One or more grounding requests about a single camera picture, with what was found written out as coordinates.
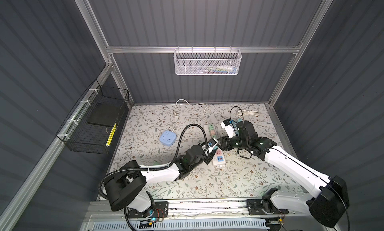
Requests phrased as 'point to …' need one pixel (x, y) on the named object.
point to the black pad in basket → (105, 113)
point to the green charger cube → (211, 127)
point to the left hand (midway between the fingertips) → (213, 144)
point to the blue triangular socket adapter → (168, 138)
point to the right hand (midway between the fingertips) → (218, 142)
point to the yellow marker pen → (109, 140)
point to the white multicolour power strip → (218, 158)
